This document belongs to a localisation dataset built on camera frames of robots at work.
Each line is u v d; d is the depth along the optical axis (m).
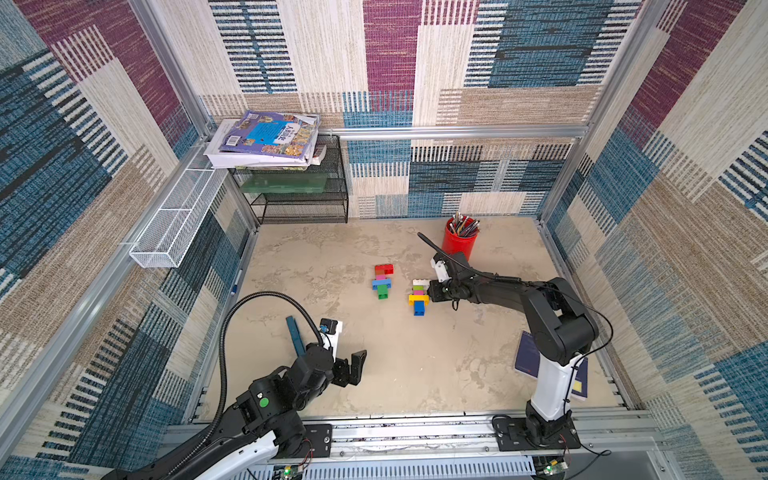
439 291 0.88
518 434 0.73
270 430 0.53
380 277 1.02
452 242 1.06
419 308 0.94
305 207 1.19
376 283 1.01
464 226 1.02
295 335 0.89
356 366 0.67
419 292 0.99
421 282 0.99
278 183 0.97
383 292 0.99
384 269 1.04
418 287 0.99
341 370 0.65
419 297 0.97
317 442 0.73
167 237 0.71
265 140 0.80
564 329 0.52
